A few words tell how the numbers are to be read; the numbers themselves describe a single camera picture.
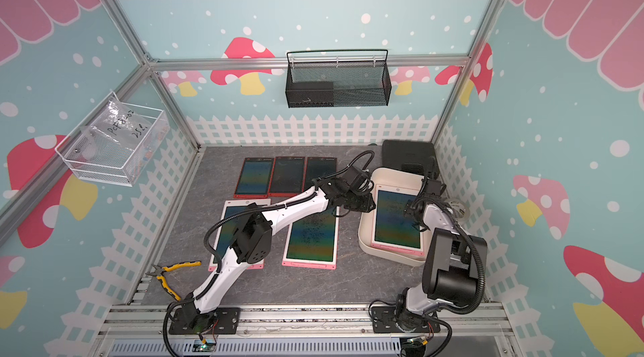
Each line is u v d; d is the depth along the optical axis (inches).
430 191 28.9
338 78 37.4
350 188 28.7
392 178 39.5
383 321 29.0
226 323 29.2
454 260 19.0
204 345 28.6
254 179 42.9
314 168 44.9
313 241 35.3
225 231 37.3
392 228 37.3
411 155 46.4
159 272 32.7
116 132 28.0
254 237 22.4
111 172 24.5
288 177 43.4
